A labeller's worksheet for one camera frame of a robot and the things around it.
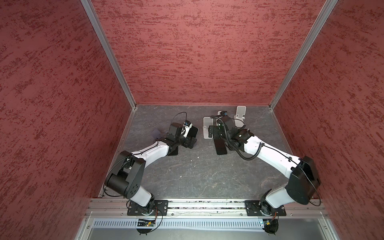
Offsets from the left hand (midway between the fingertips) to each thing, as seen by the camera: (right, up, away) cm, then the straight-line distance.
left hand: (189, 139), depth 91 cm
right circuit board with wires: (+42, -41, -20) cm, 62 cm away
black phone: (+2, +5, -2) cm, 6 cm away
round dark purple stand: (-24, +2, +10) cm, 26 cm away
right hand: (+15, +5, -7) cm, 17 cm away
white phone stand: (+36, +13, +17) cm, 42 cm away
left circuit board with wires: (-19, -38, -20) cm, 47 cm away
